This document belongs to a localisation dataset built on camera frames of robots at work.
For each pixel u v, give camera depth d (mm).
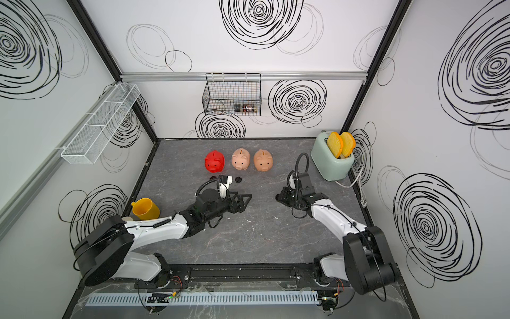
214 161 991
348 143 895
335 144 910
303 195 680
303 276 737
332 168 936
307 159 785
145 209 847
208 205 630
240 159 1016
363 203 963
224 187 744
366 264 414
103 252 425
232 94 1239
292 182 716
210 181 628
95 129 758
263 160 993
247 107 886
